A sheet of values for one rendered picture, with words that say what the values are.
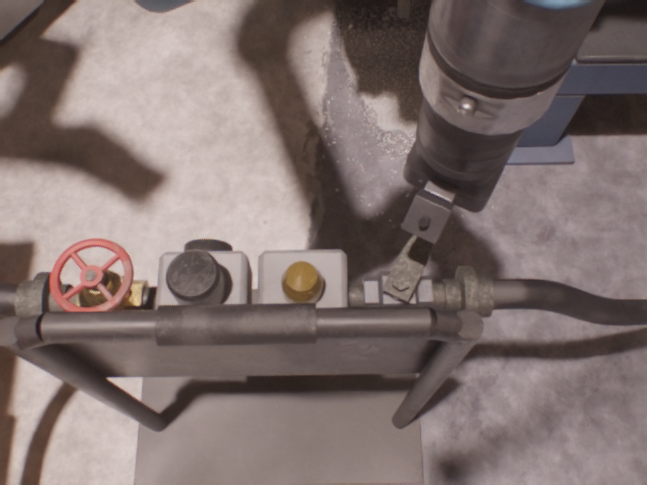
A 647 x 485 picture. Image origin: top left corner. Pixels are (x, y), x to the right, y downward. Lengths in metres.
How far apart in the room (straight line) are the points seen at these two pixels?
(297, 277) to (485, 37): 0.30
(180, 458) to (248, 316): 0.59
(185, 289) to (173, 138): 0.69
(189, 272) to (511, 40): 0.35
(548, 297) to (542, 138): 0.60
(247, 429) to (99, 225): 0.42
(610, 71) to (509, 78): 0.72
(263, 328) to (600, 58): 0.72
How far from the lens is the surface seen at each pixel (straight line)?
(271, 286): 0.65
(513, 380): 1.14
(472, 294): 0.67
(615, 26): 1.13
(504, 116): 0.45
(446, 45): 0.42
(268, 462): 1.08
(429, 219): 0.55
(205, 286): 0.61
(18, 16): 1.42
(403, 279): 0.64
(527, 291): 0.69
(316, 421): 1.08
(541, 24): 0.38
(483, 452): 1.11
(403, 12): 1.09
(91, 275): 0.64
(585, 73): 1.12
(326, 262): 0.66
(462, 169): 0.52
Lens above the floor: 1.08
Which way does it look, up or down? 68 degrees down
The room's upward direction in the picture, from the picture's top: straight up
